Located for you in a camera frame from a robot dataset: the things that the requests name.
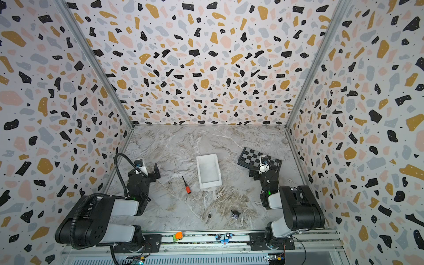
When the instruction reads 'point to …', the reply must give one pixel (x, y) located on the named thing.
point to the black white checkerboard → (248, 156)
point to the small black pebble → (209, 216)
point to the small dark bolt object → (234, 214)
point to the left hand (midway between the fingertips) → (150, 164)
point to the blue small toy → (224, 238)
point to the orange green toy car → (178, 236)
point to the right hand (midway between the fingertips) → (264, 162)
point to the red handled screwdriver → (187, 189)
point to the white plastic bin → (209, 171)
